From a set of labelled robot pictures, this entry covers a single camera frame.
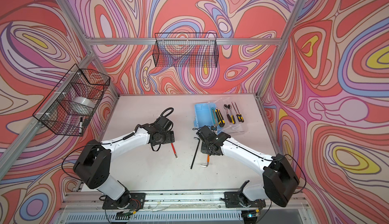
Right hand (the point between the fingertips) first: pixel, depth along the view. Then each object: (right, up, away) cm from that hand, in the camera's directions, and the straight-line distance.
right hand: (209, 152), depth 83 cm
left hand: (-23, +6, +7) cm, 25 cm away
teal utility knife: (+4, +20, +13) cm, 24 cm away
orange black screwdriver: (+19, +19, +9) cm, 28 cm away
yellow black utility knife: (+9, +16, +10) cm, 21 cm away
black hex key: (-6, +5, +12) cm, 15 cm away
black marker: (-63, +16, -12) cm, 66 cm away
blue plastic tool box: (-2, +20, +23) cm, 31 cm away
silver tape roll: (-62, +27, -10) cm, 69 cm away
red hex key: (-20, -2, +6) cm, 21 cm away
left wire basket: (-67, +25, -13) cm, 73 cm away
